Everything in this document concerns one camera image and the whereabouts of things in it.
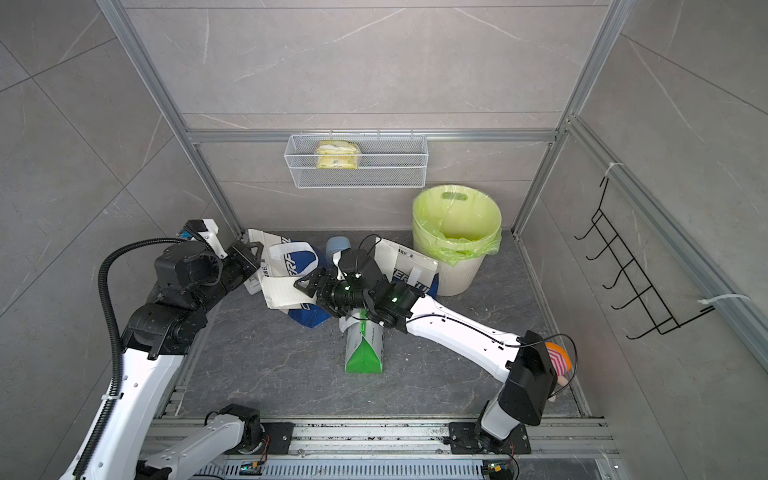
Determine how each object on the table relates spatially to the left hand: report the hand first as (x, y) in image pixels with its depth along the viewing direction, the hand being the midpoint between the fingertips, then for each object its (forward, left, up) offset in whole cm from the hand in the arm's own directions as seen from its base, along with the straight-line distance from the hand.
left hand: (263, 240), depth 63 cm
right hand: (-8, -7, -9) cm, 14 cm away
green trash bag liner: (+27, -51, -23) cm, 62 cm away
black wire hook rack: (-14, -82, -9) cm, 83 cm away
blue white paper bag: (+1, -3, -8) cm, 9 cm away
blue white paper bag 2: (+6, -31, -19) cm, 36 cm away
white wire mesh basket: (+46, -27, -11) cm, 54 cm away
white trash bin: (+8, -49, -30) cm, 58 cm away
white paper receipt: (-10, -4, -6) cm, 12 cm away
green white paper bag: (-16, -21, -18) cm, 32 cm away
